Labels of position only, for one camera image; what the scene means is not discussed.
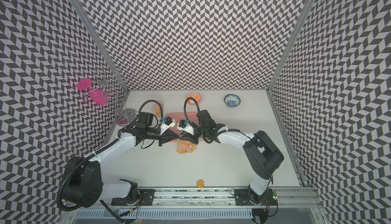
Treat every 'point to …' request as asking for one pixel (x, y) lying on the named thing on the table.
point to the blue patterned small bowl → (232, 101)
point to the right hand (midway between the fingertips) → (182, 137)
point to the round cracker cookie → (200, 183)
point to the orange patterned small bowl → (197, 96)
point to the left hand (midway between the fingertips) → (177, 137)
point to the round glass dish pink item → (126, 116)
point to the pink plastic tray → (188, 116)
